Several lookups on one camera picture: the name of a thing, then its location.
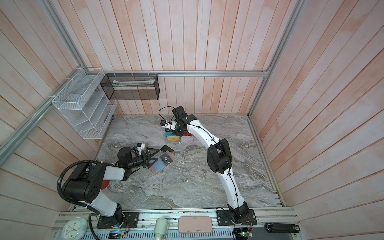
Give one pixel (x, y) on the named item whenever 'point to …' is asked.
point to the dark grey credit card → (166, 158)
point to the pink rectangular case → (195, 224)
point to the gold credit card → (172, 139)
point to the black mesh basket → (131, 86)
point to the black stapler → (271, 227)
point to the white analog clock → (74, 229)
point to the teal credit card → (169, 134)
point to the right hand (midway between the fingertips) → (175, 127)
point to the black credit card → (165, 148)
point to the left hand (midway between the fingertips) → (159, 156)
